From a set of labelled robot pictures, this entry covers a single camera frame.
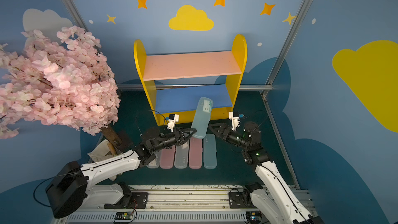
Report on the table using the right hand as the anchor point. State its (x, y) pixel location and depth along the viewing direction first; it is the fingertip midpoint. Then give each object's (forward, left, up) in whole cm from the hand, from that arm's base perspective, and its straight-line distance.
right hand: (214, 127), depth 71 cm
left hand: (-3, +8, +2) cm, 9 cm away
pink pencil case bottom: (-3, +9, -24) cm, 26 cm away
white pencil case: (-4, +17, -26) cm, 32 cm away
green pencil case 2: (+5, +6, +1) cm, 7 cm away
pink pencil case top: (-7, +25, -26) cm, 37 cm away
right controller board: (-31, -21, -29) cm, 48 cm away
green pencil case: (-1, +1, -26) cm, 26 cm away
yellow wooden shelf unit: (+48, +29, -15) cm, 58 cm away
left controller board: (-35, +40, -27) cm, 60 cm away
